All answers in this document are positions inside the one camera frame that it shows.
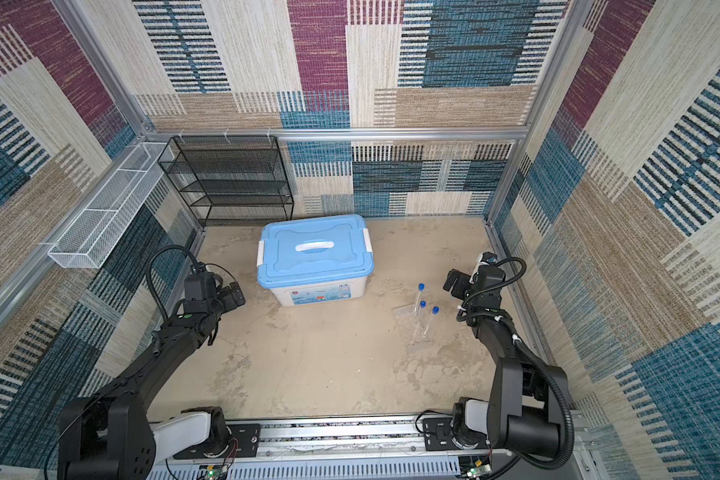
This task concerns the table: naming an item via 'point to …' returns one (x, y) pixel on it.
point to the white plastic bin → (313, 283)
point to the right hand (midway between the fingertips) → (463, 280)
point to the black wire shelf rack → (231, 179)
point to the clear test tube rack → (414, 326)
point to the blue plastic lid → (315, 260)
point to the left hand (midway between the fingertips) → (220, 288)
